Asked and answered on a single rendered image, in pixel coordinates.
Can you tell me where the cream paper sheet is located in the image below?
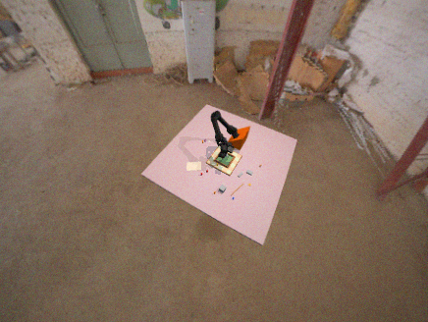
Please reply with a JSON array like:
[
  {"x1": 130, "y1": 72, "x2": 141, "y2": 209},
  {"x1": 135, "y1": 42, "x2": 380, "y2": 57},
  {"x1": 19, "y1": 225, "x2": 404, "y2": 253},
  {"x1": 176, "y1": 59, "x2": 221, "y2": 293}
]
[{"x1": 187, "y1": 162, "x2": 201, "y2": 171}]

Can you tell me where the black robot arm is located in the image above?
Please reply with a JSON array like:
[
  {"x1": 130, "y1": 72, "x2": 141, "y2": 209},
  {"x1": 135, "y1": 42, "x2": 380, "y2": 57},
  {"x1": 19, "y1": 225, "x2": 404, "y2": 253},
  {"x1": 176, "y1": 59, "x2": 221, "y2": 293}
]
[{"x1": 211, "y1": 111, "x2": 240, "y2": 154}]

